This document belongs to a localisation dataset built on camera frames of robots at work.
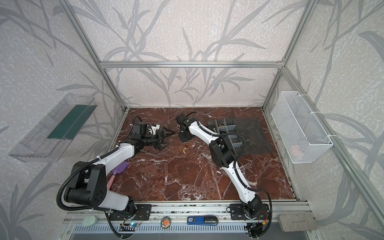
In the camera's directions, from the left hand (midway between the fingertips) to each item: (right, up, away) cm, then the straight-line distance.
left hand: (172, 137), depth 84 cm
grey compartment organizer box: (+34, +4, +18) cm, 39 cm away
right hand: (+5, -2, +18) cm, 18 cm away
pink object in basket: (+64, -6, -10) cm, 65 cm away
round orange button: (0, -39, -13) cm, 41 cm away
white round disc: (-37, -38, -14) cm, 55 cm away
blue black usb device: (+17, -36, -16) cm, 43 cm away
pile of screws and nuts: (+5, -10, +12) cm, 17 cm away
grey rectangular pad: (+61, -37, -16) cm, 74 cm away
